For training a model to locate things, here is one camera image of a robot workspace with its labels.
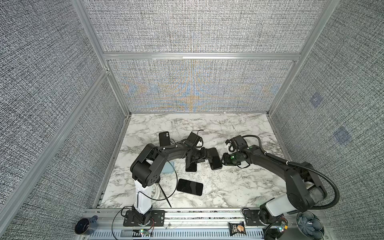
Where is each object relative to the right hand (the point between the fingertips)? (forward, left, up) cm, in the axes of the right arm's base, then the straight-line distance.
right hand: (222, 161), depth 89 cm
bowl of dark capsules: (-32, -37, -3) cm, 49 cm away
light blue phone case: (-1, +33, -6) cm, 33 cm away
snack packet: (-33, -2, -2) cm, 33 cm away
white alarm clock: (-18, +38, +1) cm, 42 cm away
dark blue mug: (-33, +68, -1) cm, 75 cm away
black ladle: (-19, +33, -3) cm, 38 cm away
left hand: (+1, +7, 0) cm, 7 cm away
